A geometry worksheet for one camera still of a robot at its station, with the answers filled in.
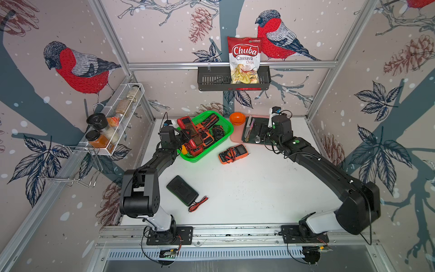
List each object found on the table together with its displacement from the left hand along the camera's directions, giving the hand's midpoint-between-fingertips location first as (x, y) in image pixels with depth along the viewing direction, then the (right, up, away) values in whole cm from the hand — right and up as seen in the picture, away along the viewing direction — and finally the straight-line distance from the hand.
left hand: (192, 127), depth 91 cm
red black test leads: (+4, -39, -10) cm, 41 cm away
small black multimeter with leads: (+10, +5, +15) cm, 19 cm away
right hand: (+36, +2, -10) cm, 37 cm away
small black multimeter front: (+14, -3, +16) cm, 21 cm away
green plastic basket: (+17, +3, +19) cm, 26 cm away
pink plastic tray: (+27, -2, +20) cm, 33 cm away
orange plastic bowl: (+27, +6, +24) cm, 37 cm away
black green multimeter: (-5, -32, -6) cm, 33 cm away
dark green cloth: (+33, -1, -19) cm, 38 cm away
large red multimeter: (0, -2, +3) cm, 4 cm away
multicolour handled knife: (+33, -7, +17) cm, 38 cm away
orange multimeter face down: (+7, -6, +9) cm, 12 cm away
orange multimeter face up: (+23, -16, +6) cm, 28 cm away
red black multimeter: (0, -13, +5) cm, 14 cm away
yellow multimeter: (-5, -13, +4) cm, 15 cm away
